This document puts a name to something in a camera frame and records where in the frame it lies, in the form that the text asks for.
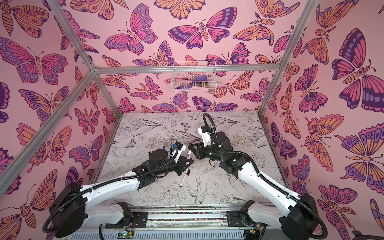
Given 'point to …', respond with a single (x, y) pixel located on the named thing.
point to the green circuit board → (125, 235)
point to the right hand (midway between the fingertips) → (189, 145)
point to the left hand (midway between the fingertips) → (193, 160)
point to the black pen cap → (188, 172)
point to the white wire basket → (194, 77)
